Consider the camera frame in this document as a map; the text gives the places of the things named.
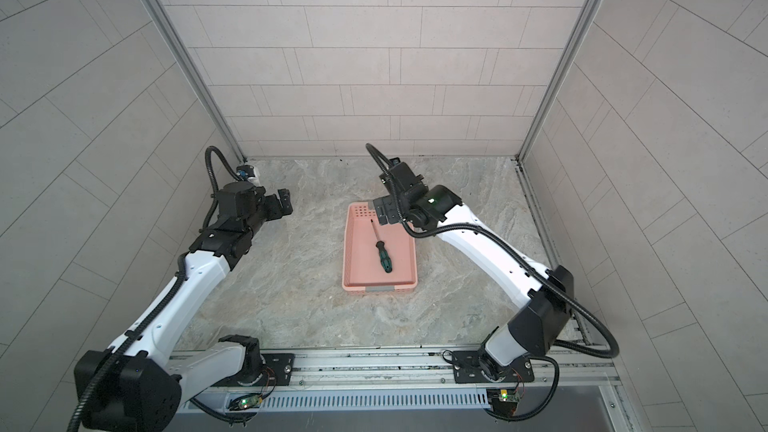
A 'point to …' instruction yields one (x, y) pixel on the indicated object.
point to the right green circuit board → (509, 395)
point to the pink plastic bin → (363, 270)
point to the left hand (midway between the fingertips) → (280, 188)
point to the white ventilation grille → (372, 399)
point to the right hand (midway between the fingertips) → (394, 203)
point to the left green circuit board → (247, 401)
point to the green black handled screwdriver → (383, 256)
